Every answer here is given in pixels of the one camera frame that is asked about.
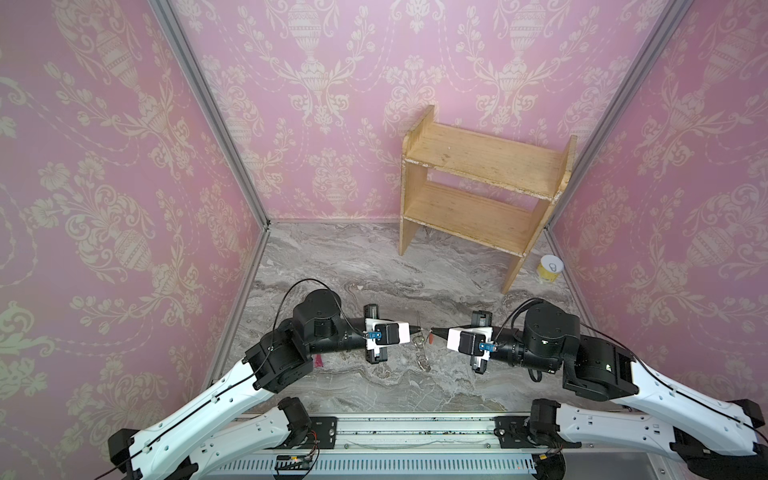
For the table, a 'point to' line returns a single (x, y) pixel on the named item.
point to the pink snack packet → (318, 361)
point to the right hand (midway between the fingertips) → (438, 323)
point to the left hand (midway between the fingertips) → (415, 328)
